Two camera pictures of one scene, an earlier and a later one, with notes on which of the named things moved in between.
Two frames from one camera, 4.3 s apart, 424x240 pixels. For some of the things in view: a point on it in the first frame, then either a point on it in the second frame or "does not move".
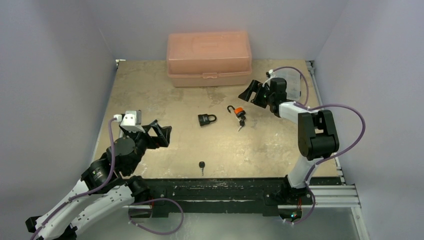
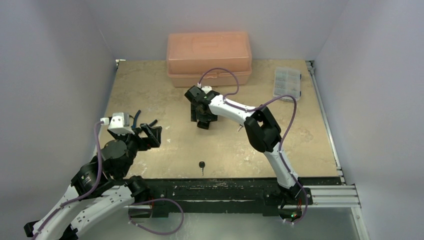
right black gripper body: x=261 y=94 to x=203 y=117
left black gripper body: x=144 y=141 does not move
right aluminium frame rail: x=332 y=197 does not move
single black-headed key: x=202 y=165 does not move
